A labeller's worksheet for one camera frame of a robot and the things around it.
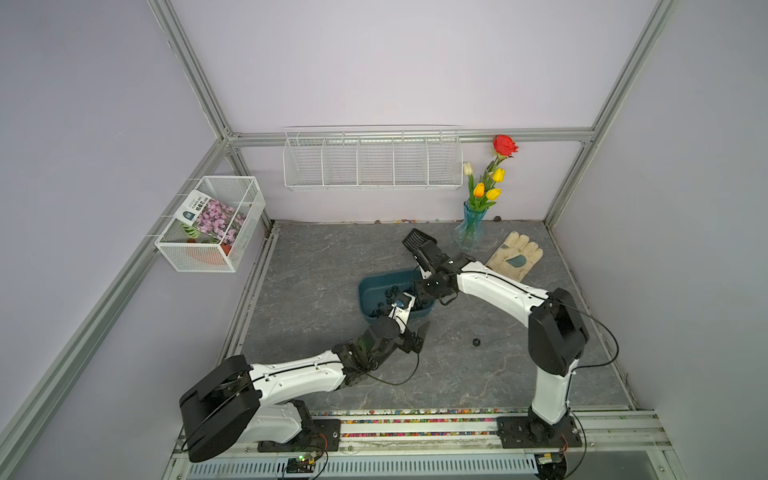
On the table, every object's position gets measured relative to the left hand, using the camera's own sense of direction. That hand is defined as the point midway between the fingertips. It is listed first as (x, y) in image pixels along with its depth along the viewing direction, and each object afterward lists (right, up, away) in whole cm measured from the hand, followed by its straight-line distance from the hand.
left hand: (415, 317), depth 80 cm
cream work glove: (+39, +16, +28) cm, 50 cm away
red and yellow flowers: (+22, +35, +9) cm, 42 cm away
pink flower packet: (-51, +26, -6) cm, 58 cm away
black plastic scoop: (+3, +23, +35) cm, 42 cm away
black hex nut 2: (-8, +4, +19) cm, 21 cm away
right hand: (+3, +6, +11) cm, 13 cm away
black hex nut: (-9, +3, -5) cm, 11 cm away
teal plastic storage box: (-11, +3, +21) cm, 24 cm away
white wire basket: (-59, +19, -6) cm, 62 cm away
